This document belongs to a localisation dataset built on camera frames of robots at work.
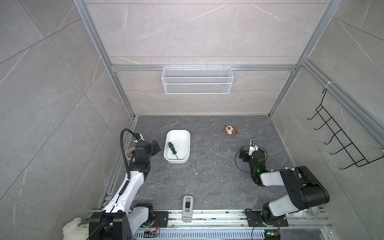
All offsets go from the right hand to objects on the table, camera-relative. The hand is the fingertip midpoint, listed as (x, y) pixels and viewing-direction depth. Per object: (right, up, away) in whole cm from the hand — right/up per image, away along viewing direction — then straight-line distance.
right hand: (249, 146), depth 93 cm
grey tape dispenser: (-39, -29, -19) cm, 52 cm away
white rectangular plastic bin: (-45, +2, +11) cm, 47 cm away
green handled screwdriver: (-50, -2, +5) cm, 50 cm away
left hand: (-62, +4, -9) cm, 63 cm away
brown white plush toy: (-9, +10, +14) cm, 19 cm away
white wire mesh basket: (-33, +44, +7) cm, 56 cm away
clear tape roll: (+27, -32, -17) cm, 45 cm away
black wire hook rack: (+31, -1, -35) cm, 47 cm away
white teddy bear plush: (-80, -27, -39) cm, 93 cm away
